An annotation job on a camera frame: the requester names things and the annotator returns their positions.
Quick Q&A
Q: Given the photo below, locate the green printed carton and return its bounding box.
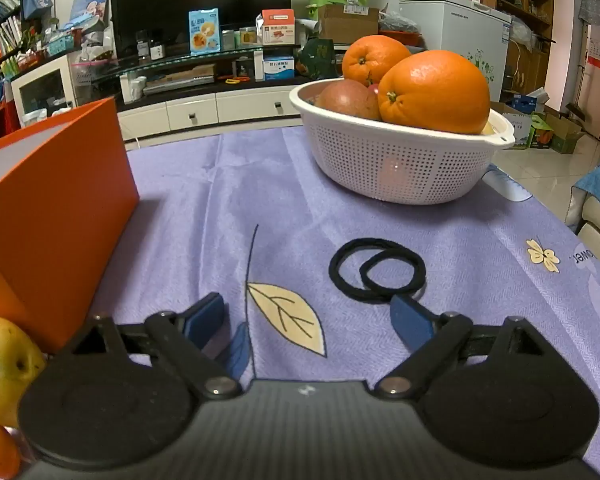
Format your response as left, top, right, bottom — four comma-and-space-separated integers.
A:
530, 112, 586, 155

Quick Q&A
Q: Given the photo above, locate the large black hair tie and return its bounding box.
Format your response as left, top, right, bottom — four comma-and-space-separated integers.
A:
329, 237, 427, 305

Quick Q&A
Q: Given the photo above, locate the white television stand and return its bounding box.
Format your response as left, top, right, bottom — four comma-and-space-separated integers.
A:
92, 42, 341, 143

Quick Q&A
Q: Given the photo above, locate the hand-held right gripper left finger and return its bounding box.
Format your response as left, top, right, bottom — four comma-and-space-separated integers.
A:
72, 292, 243, 401

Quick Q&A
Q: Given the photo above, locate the white chest freezer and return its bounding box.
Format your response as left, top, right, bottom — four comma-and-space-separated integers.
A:
399, 0, 512, 106

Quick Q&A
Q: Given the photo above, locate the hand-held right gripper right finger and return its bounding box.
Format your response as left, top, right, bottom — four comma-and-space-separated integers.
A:
375, 294, 553, 401

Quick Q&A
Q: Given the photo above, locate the red apple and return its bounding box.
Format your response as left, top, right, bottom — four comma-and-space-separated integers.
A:
314, 79, 382, 121

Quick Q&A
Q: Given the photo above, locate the orange and white carton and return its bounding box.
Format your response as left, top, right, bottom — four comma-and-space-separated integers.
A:
261, 9, 296, 45

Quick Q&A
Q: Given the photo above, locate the orange cardboard box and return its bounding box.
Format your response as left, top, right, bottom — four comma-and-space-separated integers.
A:
0, 97, 140, 356

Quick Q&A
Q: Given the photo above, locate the small white glass-door cabinet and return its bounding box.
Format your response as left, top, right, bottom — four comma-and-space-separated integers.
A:
11, 54, 76, 128

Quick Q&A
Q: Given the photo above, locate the dark green bag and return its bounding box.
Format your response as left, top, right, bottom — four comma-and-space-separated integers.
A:
297, 39, 337, 80

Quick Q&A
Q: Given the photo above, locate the blue snack bag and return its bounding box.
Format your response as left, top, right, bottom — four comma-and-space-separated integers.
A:
188, 8, 221, 55

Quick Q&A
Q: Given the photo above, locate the large orange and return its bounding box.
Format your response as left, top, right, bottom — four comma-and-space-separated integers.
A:
378, 50, 491, 135
341, 35, 412, 86

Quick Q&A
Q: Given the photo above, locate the brown cardboard box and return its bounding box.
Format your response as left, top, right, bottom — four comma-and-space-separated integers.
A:
319, 4, 380, 43

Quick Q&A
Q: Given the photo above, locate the white plastic colander basket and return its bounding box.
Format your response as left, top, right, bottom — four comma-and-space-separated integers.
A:
289, 79, 516, 206

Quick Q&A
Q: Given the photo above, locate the purple printed tablecloth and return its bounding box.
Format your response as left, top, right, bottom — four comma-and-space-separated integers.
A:
45, 125, 600, 480

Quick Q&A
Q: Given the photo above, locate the blue cartoon picture board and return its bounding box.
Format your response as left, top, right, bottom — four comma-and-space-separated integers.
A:
70, 0, 111, 26

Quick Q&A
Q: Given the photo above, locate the black television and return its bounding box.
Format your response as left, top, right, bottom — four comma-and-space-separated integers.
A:
109, 0, 292, 61

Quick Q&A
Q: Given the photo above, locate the yellow pear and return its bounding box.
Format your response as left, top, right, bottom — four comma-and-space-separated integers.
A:
0, 316, 47, 428

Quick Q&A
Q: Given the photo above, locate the small black hair tie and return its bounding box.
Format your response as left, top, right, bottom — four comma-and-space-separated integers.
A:
359, 254, 421, 297

